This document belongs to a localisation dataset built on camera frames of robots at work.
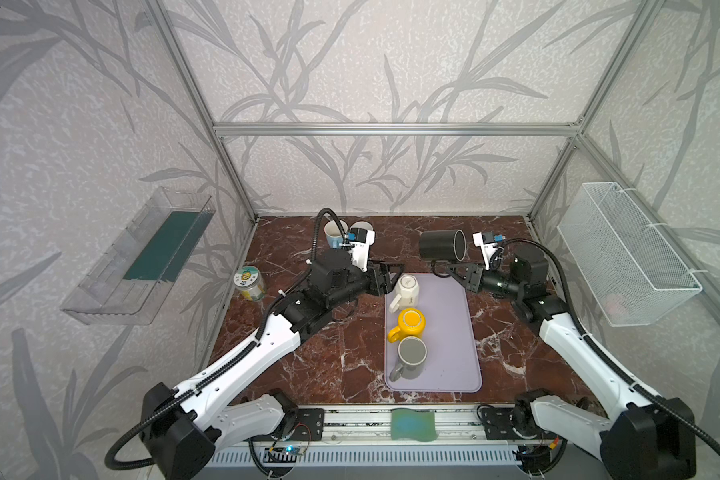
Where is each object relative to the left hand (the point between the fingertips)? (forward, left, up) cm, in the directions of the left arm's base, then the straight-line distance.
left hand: (401, 260), depth 68 cm
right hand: (+4, -12, -5) cm, 14 cm away
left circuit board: (-35, +27, -32) cm, 55 cm away
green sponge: (-29, -2, -30) cm, 41 cm away
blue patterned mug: (+30, +11, -22) cm, 39 cm away
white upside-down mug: (+4, -3, -21) cm, 21 cm away
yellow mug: (-6, -4, -22) cm, 23 cm away
